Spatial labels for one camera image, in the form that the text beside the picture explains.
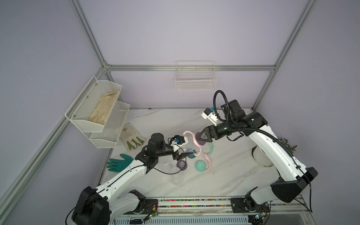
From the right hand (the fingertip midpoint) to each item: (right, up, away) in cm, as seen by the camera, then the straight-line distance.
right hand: (202, 139), depth 66 cm
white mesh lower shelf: (-58, -2, +22) cm, 62 cm away
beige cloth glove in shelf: (-57, +16, +14) cm, 60 cm away
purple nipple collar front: (-10, -19, +20) cm, 29 cm away
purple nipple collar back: (-2, -1, -3) cm, 3 cm away
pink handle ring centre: (+7, -16, +20) cm, 27 cm away
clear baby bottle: (-19, -15, +10) cm, 26 cm away
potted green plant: (+51, -4, +15) cm, 53 cm away
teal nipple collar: (-4, -15, +26) cm, 31 cm away
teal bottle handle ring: (+11, -9, +29) cm, 32 cm away
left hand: (-7, -4, +8) cm, 11 cm away
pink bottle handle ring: (0, -14, +29) cm, 32 cm away
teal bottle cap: (+1, -19, +18) cm, 26 cm away
